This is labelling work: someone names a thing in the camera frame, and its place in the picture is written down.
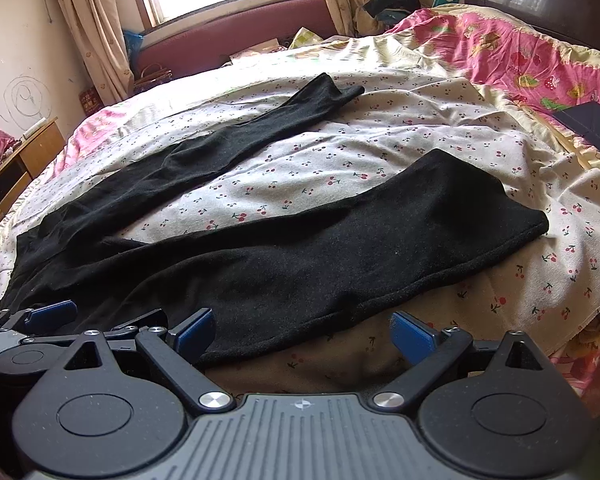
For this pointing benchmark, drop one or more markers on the maroon window seat cushion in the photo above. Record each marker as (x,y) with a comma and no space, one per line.
(207,46)

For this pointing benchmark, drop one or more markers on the dark blue folded item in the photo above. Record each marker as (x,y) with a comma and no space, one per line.
(583,119)

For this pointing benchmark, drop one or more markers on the black pants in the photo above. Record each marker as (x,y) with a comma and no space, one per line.
(278,281)

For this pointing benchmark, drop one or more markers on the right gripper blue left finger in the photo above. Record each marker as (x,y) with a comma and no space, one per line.
(192,337)

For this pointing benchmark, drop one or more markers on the left beige curtain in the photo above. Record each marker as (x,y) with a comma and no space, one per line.
(97,31)

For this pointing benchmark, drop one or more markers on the wooden side cabinet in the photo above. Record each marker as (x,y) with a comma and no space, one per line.
(27,162)

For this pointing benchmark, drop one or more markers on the woven basket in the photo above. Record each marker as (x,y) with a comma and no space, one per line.
(151,76)

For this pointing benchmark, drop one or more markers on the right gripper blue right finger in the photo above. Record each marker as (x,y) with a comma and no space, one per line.
(414,339)

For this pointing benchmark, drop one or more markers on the pink floral quilt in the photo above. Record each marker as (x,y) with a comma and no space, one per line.
(539,74)

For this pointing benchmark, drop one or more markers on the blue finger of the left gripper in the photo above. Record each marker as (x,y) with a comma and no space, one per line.
(45,320)

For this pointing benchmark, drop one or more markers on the cherry print bed sheet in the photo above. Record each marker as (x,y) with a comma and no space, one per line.
(411,105)

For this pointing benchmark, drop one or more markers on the dark clothes pile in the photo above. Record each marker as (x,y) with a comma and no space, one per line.
(389,13)

